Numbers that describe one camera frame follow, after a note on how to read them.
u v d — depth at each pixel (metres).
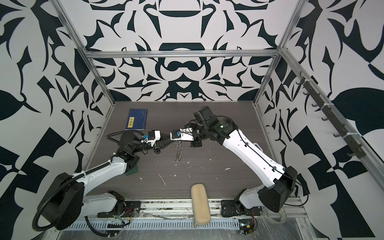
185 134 0.56
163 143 0.65
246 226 0.71
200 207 0.72
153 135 0.58
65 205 0.40
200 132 0.58
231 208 0.74
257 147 0.45
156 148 0.64
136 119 1.09
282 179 0.40
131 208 0.73
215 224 0.71
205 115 0.53
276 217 0.73
